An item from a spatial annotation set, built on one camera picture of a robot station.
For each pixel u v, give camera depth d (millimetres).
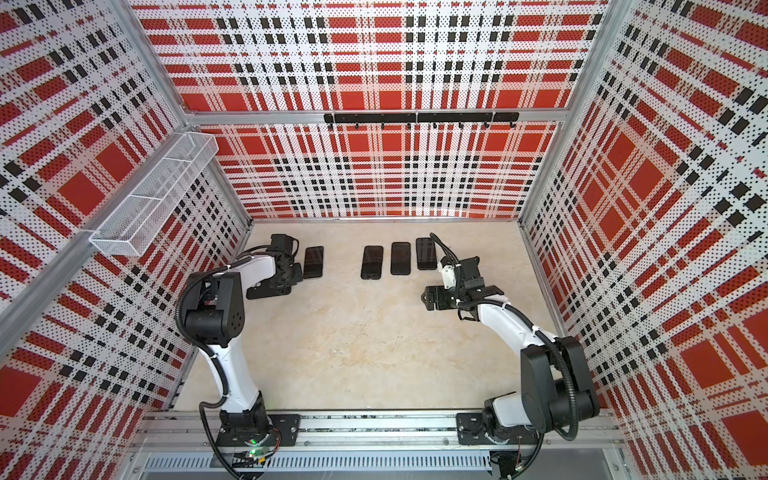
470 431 724
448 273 820
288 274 857
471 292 650
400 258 1112
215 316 539
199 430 747
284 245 851
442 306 784
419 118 884
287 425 739
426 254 1162
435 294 786
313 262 1194
